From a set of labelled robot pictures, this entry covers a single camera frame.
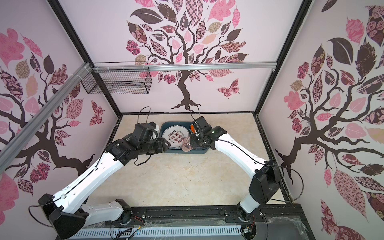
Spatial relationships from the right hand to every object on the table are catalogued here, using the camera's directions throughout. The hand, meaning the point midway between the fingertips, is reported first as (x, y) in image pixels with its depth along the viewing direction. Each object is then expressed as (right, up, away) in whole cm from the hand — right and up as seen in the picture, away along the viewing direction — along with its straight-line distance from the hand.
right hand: (193, 140), depth 81 cm
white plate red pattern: (-13, +2, +22) cm, 26 cm away
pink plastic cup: (-5, -3, +4) cm, 7 cm away
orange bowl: (-1, +6, +17) cm, 18 cm away
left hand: (-13, -3, -9) cm, 16 cm away
